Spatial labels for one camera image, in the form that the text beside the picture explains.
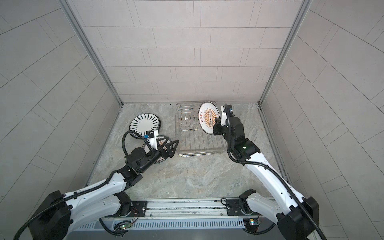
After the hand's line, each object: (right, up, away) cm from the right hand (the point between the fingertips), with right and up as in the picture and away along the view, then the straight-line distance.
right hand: (213, 118), depth 74 cm
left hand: (-18, -11, -1) cm, 21 cm away
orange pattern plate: (-3, +3, +3) cm, 5 cm away
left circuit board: (-40, -47, -9) cm, 62 cm away
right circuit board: (+17, -48, -5) cm, 51 cm away
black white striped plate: (-45, -3, +28) cm, 53 cm away
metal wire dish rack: (-13, -14, +21) cm, 28 cm away
